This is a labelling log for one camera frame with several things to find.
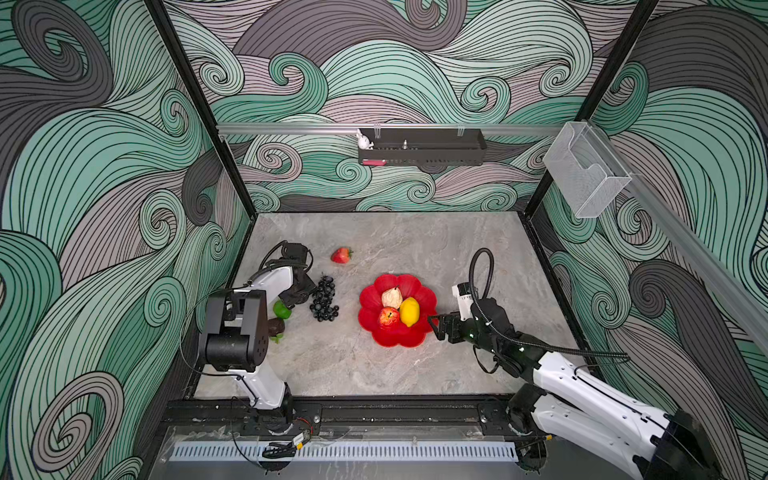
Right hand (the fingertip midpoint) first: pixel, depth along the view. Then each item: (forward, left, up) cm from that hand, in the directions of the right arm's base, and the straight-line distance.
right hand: (436, 318), depth 79 cm
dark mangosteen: (+1, +46, -6) cm, 47 cm away
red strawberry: (+28, +29, -8) cm, 41 cm away
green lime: (+6, +45, -6) cm, 46 cm away
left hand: (+14, +40, -8) cm, 43 cm away
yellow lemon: (+5, +7, -6) cm, 11 cm away
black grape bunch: (+7, +33, -7) cm, 35 cm away
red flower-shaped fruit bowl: (+10, +18, -9) cm, 23 cm away
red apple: (+3, +13, -5) cm, 14 cm away
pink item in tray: (+41, +17, +22) cm, 49 cm away
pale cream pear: (+9, +12, -4) cm, 15 cm away
